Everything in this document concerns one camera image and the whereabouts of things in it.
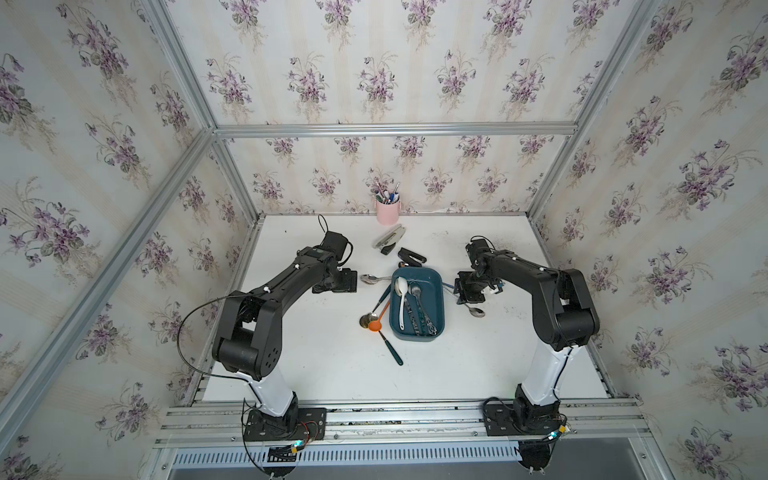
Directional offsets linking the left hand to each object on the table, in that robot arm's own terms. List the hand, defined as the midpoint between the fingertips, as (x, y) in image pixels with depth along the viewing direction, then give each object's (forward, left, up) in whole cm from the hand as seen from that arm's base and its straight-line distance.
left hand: (346, 287), depth 92 cm
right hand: (+1, -36, -5) cm, 37 cm away
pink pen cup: (+35, -14, -3) cm, 38 cm away
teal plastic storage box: (+5, -28, -4) cm, 28 cm away
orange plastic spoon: (-10, -9, -7) cm, 15 cm away
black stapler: (+14, -22, -4) cm, 26 cm away
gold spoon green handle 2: (-18, -14, -6) cm, 23 cm away
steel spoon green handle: (-11, -26, -4) cm, 28 cm away
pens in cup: (+36, -13, +5) cm, 38 cm away
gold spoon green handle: (-8, -7, -4) cm, 12 cm away
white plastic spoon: (+3, -18, -4) cm, 19 cm away
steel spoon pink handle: (+5, -7, -4) cm, 9 cm away
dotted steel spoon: (-7, -40, -4) cm, 41 cm away
